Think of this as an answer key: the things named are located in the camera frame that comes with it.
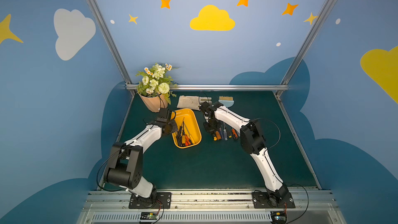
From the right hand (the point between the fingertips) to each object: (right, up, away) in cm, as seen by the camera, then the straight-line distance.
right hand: (212, 129), depth 100 cm
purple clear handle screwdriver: (+6, -3, -2) cm, 6 cm away
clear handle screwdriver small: (+8, -2, -1) cm, 8 cm away
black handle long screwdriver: (+1, -5, -5) cm, 7 cm away
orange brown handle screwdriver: (+3, -3, -4) cm, 6 cm away
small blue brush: (+13, +19, +17) cm, 29 cm away
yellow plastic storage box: (-17, +7, +1) cm, 18 cm away
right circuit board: (+30, -38, -27) cm, 55 cm away
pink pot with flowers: (-34, +26, -13) cm, 45 cm away
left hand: (-25, +4, -6) cm, 26 cm away
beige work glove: (-14, +18, +15) cm, 27 cm away
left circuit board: (-32, -37, -28) cm, 56 cm away
